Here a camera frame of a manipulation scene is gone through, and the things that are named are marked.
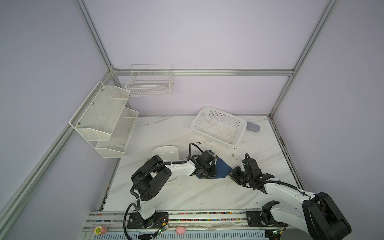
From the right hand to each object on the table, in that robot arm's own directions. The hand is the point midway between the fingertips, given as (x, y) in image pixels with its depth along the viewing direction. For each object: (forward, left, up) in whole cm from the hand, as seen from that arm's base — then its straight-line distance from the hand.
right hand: (227, 174), depth 86 cm
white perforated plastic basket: (+38, -1, -1) cm, 38 cm away
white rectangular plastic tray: (+13, +37, +2) cm, 39 cm away
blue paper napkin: (+7, +1, -7) cm, 10 cm away
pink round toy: (-28, +25, 0) cm, 38 cm away
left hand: (-1, +6, -1) cm, 6 cm away
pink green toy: (-29, +62, +3) cm, 68 cm away
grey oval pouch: (+38, -24, -1) cm, 45 cm away
